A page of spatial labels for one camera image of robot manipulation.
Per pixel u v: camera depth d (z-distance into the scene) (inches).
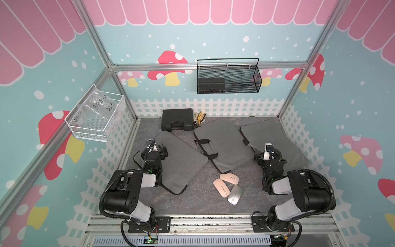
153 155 30.3
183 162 36.3
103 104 29.3
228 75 36.9
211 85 35.2
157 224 28.9
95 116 28.4
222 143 40.9
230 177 34.3
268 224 28.8
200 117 47.3
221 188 33.3
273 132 42.4
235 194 32.0
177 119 45.2
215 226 29.7
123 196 17.6
